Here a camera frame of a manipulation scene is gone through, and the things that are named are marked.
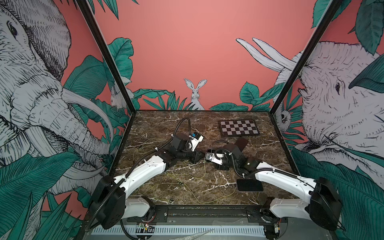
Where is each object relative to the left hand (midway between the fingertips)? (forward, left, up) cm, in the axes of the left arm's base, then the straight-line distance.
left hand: (205, 153), depth 77 cm
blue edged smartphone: (+16, -28, -17) cm, 37 cm away
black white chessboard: (+28, -28, -15) cm, 42 cm away
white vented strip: (-32, +13, -17) cm, 38 cm away
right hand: (+3, -6, -4) cm, 7 cm away
